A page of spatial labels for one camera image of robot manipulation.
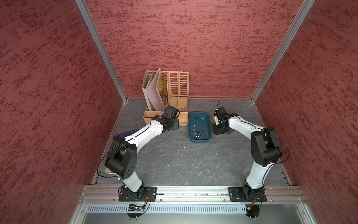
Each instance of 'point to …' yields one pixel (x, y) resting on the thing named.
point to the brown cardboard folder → (146, 81)
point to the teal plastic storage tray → (199, 127)
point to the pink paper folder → (157, 103)
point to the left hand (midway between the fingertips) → (173, 126)
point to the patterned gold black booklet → (163, 88)
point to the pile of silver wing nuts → (197, 134)
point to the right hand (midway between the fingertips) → (217, 133)
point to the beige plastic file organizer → (178, 88)
